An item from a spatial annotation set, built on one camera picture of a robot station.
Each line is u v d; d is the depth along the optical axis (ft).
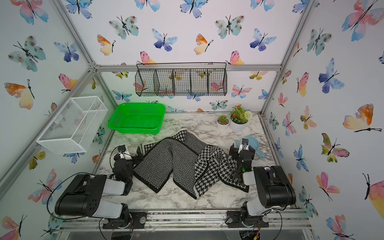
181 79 3.21
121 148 2.47
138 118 3.88
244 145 2.53
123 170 2.24
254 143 3.31
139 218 2.44
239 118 3.16
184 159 3.00
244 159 2.27
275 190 1.47
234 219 2.41
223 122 3.42
